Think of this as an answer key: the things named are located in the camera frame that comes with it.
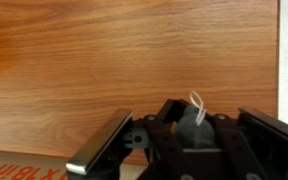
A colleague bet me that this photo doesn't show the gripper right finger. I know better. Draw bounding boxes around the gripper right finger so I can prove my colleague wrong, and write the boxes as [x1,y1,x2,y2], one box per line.
[213,106,288,180]

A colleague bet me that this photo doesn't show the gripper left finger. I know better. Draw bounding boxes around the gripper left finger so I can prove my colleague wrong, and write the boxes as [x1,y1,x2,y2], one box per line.
[66,98,198,180]

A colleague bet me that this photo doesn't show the gray mouse toy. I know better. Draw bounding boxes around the gray mouse toy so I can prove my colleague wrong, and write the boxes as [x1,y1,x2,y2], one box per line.
[174,90,218,151]

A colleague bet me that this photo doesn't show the brown cardboard panel red print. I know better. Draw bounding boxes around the brown cardboard panel red print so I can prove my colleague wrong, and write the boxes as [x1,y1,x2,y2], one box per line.
[0,148,148,180]

